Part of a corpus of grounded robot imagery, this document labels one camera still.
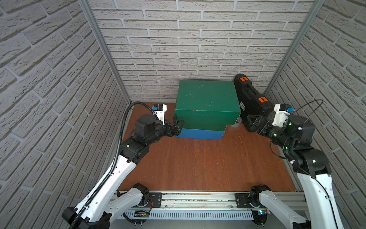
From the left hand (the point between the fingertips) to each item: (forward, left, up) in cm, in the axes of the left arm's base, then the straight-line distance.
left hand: (179, 118), depth 65 cm
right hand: (-3, -35, +4) cm, 35 cm away
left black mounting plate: (-27, +12, -35) cm, 46 cm away
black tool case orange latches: (+25, -46, -12) cm, 53 cm away
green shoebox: (+9, -14, 0) cm, 16 cm away
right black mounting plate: (-29, -33, -34) cm, 55 cm away
